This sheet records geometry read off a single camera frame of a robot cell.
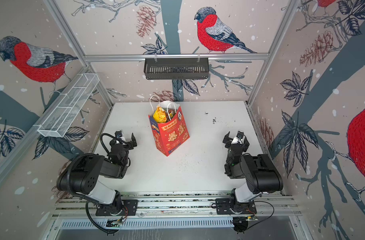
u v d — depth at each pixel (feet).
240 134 2.46
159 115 2.56
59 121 2.34
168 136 2.62
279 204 2.48
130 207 2.40
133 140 2.80
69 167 1.60
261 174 1.51
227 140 2.69
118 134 2.51
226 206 2.38
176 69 3.50
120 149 2.37
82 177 1.49
